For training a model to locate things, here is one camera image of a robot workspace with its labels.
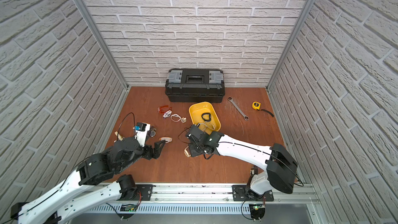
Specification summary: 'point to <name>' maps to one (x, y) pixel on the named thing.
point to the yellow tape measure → (257, 106)
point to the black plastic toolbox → (195, 85)
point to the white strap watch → (183, 120)
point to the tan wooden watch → (120, 138)
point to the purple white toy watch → (167, 114)
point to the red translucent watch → (163, 109)
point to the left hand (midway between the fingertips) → (160, 138)
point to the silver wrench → (230, 98)
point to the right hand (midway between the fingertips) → (195, 148)
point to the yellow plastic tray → (203, 115)
